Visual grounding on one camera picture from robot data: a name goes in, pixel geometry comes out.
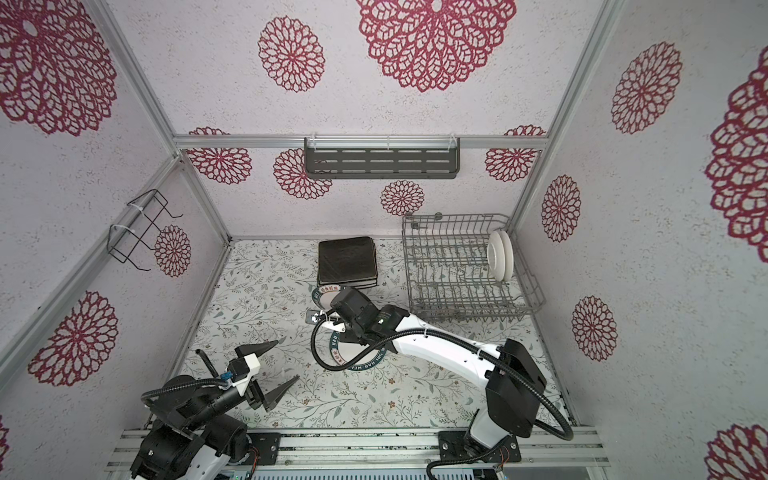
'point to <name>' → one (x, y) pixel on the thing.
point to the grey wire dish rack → (448, 275)
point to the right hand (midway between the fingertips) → (344, 306)
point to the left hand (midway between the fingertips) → (286, 363)
